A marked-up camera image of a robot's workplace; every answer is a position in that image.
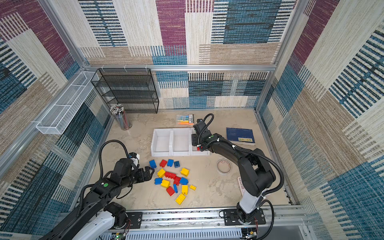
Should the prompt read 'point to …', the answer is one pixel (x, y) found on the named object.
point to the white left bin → (161, 144)
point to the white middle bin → (181, 142)
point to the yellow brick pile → (161, 173)
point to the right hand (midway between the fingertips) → (198, 139)
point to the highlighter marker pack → (182, 119)
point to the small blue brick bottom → (175, 188)
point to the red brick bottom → (170, 191)
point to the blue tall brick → (152, 164)
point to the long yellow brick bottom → (180, 199)
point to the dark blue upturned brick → (176, 164)
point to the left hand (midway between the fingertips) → (148, 169)
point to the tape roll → (223, 166)
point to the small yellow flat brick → (192, 187)
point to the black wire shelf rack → (133, 88)
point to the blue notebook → (240, 136)
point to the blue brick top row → (170, 162)
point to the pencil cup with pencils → (118, 112)
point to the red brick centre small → (176, 180)
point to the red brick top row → (163, 163)
